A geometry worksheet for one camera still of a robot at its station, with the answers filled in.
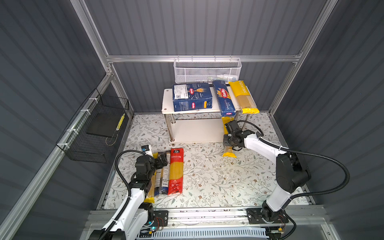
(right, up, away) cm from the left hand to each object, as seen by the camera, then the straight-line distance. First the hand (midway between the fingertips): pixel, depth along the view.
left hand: (157, 154), depth 85 cm
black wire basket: (-30, +12, -13) cm, 34 cm away
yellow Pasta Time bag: (+41, +2, +2) cm, 41 cm away
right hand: (+43, +7, +9) cm, 45 cm away
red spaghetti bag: (+10, -10, +2) cm, 15 cm away
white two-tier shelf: (+24, +17, +23) cm, 37 cm away
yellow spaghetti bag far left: (-3, -21, -6) cm, 22 cm away
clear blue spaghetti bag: (+2, -17, -2) cm, 17 cm away
